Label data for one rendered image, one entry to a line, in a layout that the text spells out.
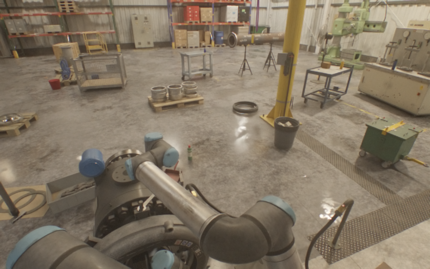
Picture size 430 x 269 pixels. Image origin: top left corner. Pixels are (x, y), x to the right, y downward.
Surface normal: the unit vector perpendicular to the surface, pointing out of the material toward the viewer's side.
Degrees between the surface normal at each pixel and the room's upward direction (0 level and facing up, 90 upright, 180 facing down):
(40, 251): 15
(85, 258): 27
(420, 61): 90
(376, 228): 0
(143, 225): 3
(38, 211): 0
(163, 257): 19
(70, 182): 90
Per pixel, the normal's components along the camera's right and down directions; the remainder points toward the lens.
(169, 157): 0.73, 0.34
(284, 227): 0.58, -0.14
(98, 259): 0.51, -0.86
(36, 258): -0.18, -0.61
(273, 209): 0.17, -0.76
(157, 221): 0.24, -0.89
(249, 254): 0.18, 0.16
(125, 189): -0.13, -0.84
